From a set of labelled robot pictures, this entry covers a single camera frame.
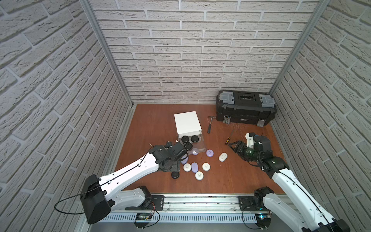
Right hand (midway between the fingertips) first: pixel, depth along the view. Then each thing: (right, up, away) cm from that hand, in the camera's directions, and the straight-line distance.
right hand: (232, 146), depth 79 cm
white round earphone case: (-26, -14, +6) cm, 30 cm away
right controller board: (+13, -35, -9) cm, 38 cm away
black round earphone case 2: (-33, -17, +2) cm, 37 cm away
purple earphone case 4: (-11, -6, +12) cm, 18 cm away
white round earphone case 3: (-19, -17, +3) cm, 26 cm away
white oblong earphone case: (-4, -9, +9) cm, 13 cm away
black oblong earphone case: (-25, -1, +4) cm, 25 cm away
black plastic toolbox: (+12, +24, +17) cm, 32 cm away
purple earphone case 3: (-21, -4, +2) cm, 22 cm away
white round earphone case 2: (-14, -14, +6) cm, 21 cm away
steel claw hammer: (-8, +16, +31) cm, 36 cm away
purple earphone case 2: (-21, -14, +7) cm, 26 cm away
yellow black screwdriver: (+2, 0, +18) cm, 19 cm away
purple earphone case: (-27, -10, +7) cm, 30 cm away
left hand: (-33, -9, -3) cm, 35 cm away
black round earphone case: (-27, +3, +7) cm, 28 cm away
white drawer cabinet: (-25, +12, +15) cm, 32 cm away
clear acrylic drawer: (-18, -3, +14) cm, 23 cm away
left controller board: (-48, -35, -6) cm, 60 cm away
